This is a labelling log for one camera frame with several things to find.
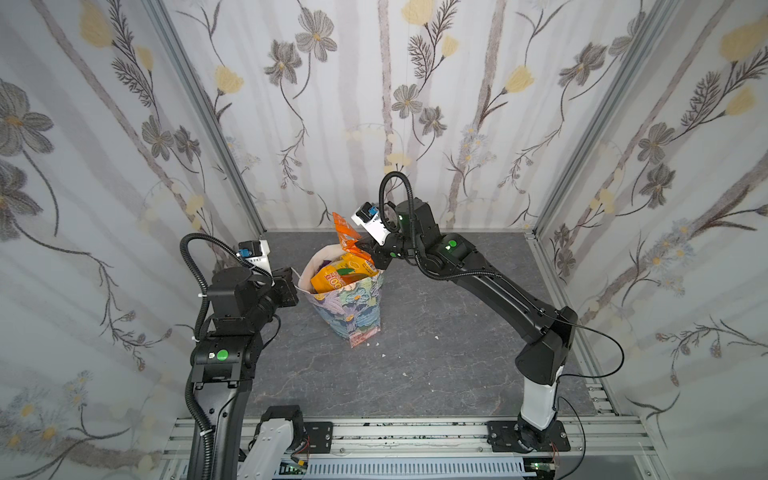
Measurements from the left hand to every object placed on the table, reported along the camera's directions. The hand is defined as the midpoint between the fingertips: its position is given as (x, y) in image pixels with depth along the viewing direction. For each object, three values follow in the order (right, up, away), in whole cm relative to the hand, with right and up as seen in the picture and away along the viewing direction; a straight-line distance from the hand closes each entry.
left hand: (294, 268), depth 65 cm
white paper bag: (+11, -12, +15) cm, 22 cm away
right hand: (+15, +7, +4) cm, 17 cm away
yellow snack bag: (+6, -3, +14) cm, 16 cm away
